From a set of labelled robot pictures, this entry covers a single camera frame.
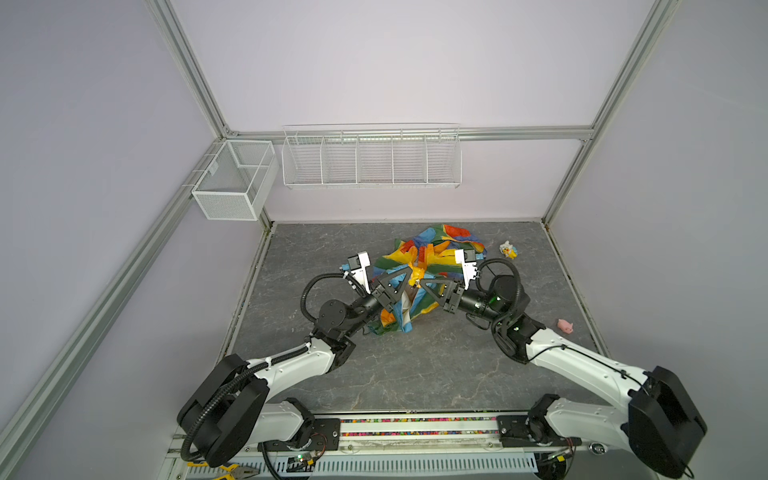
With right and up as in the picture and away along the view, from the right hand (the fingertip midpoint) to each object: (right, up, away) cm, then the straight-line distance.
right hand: (420, 286), depth 68 cm
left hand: (-1, +2, -2) cm, 3 cm away
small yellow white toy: (+36, +8, +40) cm, 54 cm away
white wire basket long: (-13, +40, +31) cm, 52 cm away
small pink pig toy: (+46, -15, +22) cm, 53 cm away
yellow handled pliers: (-43, -43, 0) cm, 61 cm away
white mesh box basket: (-60, +32, +34) cm, 76 cm away
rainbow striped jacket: (+6, +7, +36) cm, 37 cm away
